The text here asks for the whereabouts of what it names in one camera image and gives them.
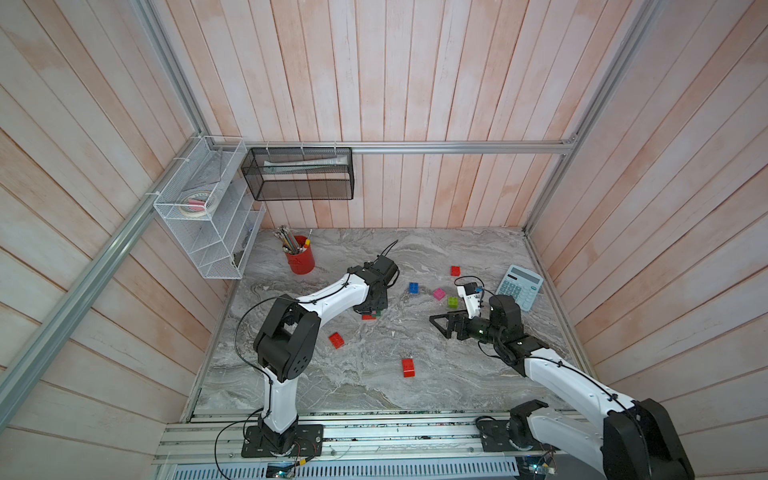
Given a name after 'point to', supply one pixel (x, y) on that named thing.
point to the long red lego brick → (408, 367)
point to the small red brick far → (455, 271)
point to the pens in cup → (289, 243)
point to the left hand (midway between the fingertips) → (373, 307)
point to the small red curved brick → (368, 317)
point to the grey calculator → (521, 284)
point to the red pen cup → (302, 262)
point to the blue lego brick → (414, 287)
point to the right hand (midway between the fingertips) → (439, 315)
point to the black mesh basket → (275, 174)
